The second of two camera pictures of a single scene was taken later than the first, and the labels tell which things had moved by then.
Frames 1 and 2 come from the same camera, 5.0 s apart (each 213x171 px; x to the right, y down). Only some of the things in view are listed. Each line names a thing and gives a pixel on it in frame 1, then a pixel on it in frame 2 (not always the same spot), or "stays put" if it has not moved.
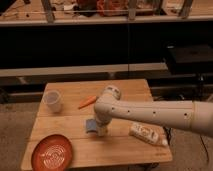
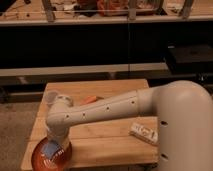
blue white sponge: [91, 125] -> [49, 148]
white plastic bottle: [150, 133] stays put
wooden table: [67, 110] stays put
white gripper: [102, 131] -> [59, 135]
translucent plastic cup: [53, 100] stays put
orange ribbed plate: [52, 153] stays put
